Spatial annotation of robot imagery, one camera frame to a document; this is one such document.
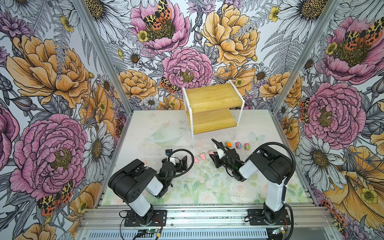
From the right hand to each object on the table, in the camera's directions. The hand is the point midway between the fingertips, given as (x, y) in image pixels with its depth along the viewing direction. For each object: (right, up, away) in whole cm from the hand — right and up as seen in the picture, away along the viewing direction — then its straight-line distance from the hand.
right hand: (212, 157), depth 97 cm
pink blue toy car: (+17, +7, +2) cm, 19 cm away
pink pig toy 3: (0, +3, -1) cm, 4 cm away
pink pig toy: (-11, 0, -3) cm, 11 cm away
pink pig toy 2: (-6, +1, -2) cm, 7 cm away
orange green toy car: (+11, +8, +3) cm, 14 cm away
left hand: (-20, 0, -4) cm, 21 cm away
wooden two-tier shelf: (-2, +30, -19) cm, 36 cm away
